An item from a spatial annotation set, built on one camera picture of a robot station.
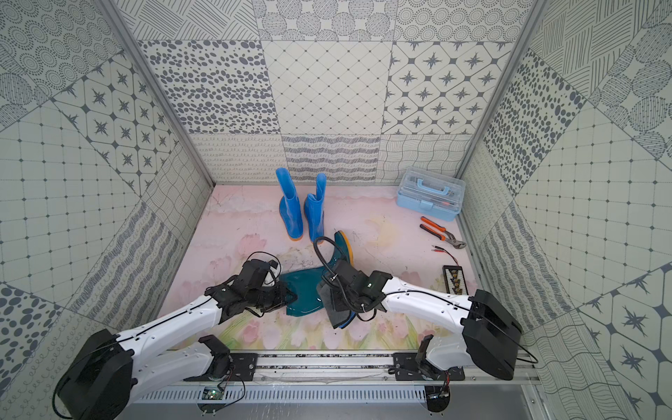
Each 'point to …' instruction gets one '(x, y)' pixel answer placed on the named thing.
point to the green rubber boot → (304, 284)
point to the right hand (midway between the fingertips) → (337, 303)
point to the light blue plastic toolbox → (430, 192)
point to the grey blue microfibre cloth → (339, 318)
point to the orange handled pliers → (440, 231)
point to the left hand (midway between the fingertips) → (302, 301)
